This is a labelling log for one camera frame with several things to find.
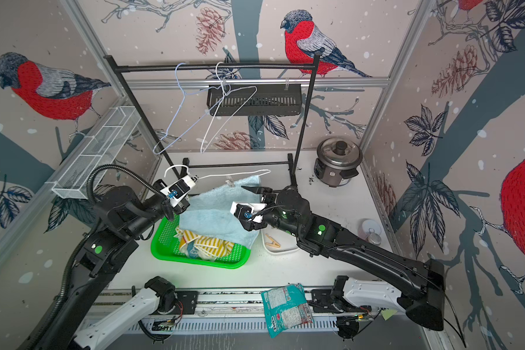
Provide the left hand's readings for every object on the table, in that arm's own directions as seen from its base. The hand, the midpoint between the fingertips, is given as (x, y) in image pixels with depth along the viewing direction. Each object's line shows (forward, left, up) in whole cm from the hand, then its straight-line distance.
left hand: (194, 170), depth 59 cm
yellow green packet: (-29, -61, -41) cm, 79 cm away
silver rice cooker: (+27, -51, -24) cm, 63 cm away
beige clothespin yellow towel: (-5, -23, -40) cm, 46 cm away
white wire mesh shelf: (+19, +43, -11) cm, 48 cm away
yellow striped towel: (-8, +7, -36) cm, 38 cm away
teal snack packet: (-27, -26, -37) cm, 53 cm away
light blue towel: (+1, +1, -24) cm, 24 cm away
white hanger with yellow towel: (+46, +17, -39) cm, 62 cm away
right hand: (-2, -13, -7) cm, 15 cm away
